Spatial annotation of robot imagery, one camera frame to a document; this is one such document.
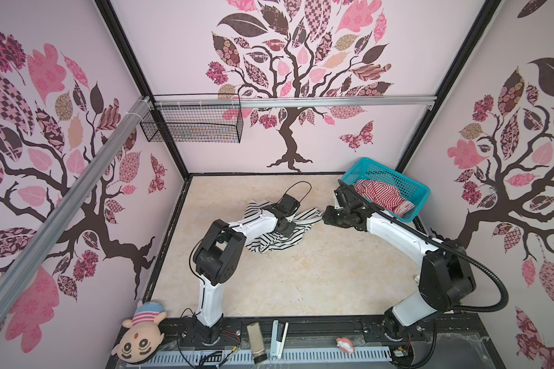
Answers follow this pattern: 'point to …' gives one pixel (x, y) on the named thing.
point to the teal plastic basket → (411, 189)
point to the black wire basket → (194, 118)
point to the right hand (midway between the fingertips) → (325, 213)
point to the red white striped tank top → (385, 195)
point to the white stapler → (279, 330)
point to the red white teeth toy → (345, 344)
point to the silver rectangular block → (257, 344)
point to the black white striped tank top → (275, 243)
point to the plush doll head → (142, 335)
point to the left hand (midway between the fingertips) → (284, 228)
